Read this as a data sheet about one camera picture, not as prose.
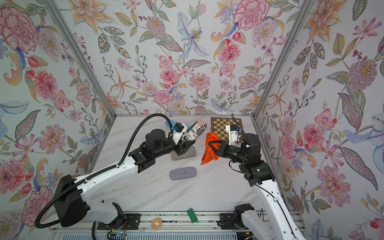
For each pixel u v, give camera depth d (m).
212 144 0.66
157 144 0.58
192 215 0.76
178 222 0.75
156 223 0.74
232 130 0.61
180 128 0.60
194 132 0.69
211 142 0.66
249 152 0.50
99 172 0.46
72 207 0.39
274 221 0.41
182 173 0.87
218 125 1.14
